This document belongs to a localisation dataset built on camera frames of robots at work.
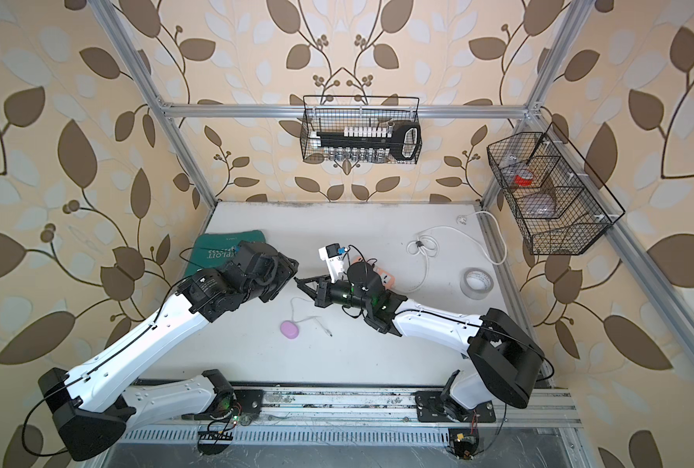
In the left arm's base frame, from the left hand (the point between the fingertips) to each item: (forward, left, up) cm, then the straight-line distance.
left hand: (293, 265), depth 73 cm
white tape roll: (+9, -56, -23) cm, 62 cm away
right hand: (-4, -1, -3) cm, 5 cm away
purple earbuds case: (-7, +4, -24) cm, 26 cm away
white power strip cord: (+26, -43, -24) cm, 55 cm away
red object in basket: (+23, -62, +9) cm, 67 cm away
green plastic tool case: (+19, +32, -19) cm, 42 cm away
